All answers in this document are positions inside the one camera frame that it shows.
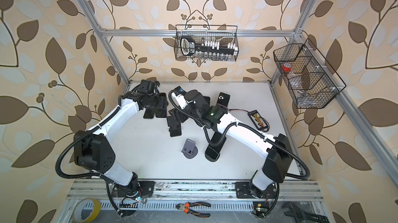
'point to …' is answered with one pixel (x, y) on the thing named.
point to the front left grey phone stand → (189, 150)
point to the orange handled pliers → (186, 207)
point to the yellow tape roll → (79, 206)
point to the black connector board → (257, 120)
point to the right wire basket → (312, 82)
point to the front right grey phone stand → (211, 159)
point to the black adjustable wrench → (303, 215)
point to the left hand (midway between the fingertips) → (159, 100)
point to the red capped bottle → (286, 66)
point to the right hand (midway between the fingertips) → (175, 107)
